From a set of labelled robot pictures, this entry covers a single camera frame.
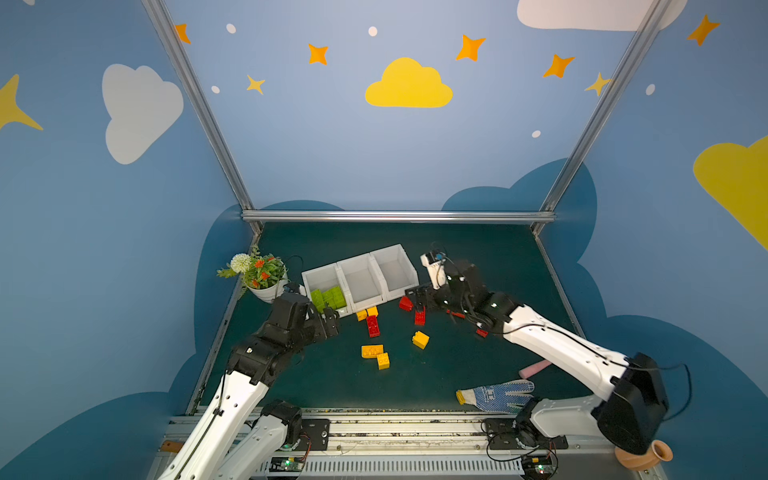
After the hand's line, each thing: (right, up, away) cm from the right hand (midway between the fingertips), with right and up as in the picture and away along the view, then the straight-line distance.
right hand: (417, 283), depth 79 cm
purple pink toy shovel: (+31, -25, +3) cm, 40 cm away
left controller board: (-32, -43, -8) cm, 54 cm away
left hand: (-23, -9, -4) cm, 25 cm away
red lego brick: (-13, -15, +14) cm, 24 cm away
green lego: (-26, -6, +17) cm, 31 cm away
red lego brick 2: (+3, -13, +17) cm, 21 cm away
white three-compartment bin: (-16, -1, +24) cm, 29 cm away
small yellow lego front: (-9, -23, +5) cm, 25 cm away
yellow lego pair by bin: (-16, -12, +16) cm, 26 cm away
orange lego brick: (-13, -21, +9) cm, 27 cm away
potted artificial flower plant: (-45, +1, +9) cm, 46 cm away
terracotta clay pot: (+50, -35, -16) cm, 63 cm away
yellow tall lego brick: (+2, -18, +11) cm, 22 cm away
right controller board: (+28, -44, -7) cm, 53 cm away
